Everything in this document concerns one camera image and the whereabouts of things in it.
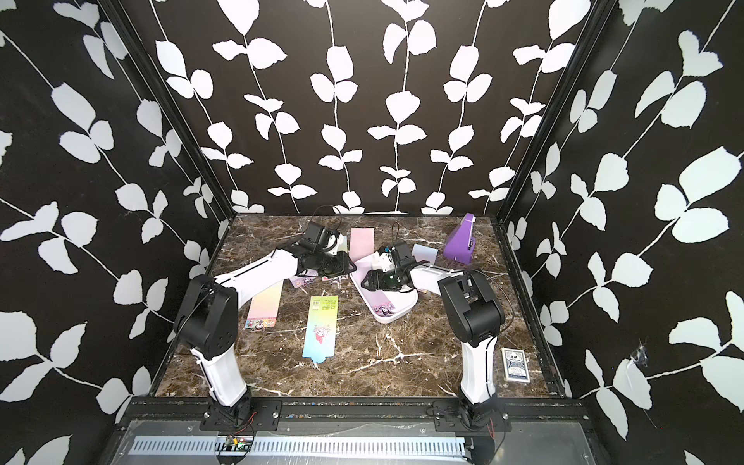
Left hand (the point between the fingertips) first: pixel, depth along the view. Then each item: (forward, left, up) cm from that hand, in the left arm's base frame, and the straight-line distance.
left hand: (355, 264), depth 91 cm
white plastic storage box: (-10, -9, -10) cm, 17 cm away
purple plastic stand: (+11, -38, -5) cm, 40 cm away
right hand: (-1, -4, -8) cm, 9 cm away
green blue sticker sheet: (-15, +12, -13) cm, 23 cm away
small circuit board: (-44, +29, -12) cm, 55 cm away
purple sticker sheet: (+2, +20, -12) cm, 24 cm away
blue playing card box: (-30, -46, -11) cm, 56 cm away
